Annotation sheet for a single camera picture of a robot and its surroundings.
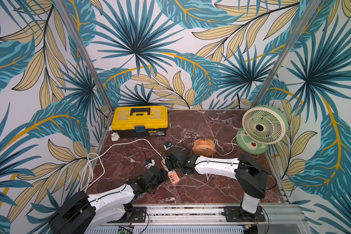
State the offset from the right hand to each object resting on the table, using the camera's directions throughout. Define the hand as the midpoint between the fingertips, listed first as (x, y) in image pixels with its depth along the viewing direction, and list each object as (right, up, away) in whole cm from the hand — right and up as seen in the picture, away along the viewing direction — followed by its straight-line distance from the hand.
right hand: (167, 158), depth 86 cm
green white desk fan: (+53, +20, -5) cm, 57 cm away
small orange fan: (+21, +7, -2) cm, 23 cm away
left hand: (-1, -10, -1) cm, 10 cm away
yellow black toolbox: (-17, +22, +5) cm, 29 cm away
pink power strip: (+4, -10, -2) cm, 11 cm away
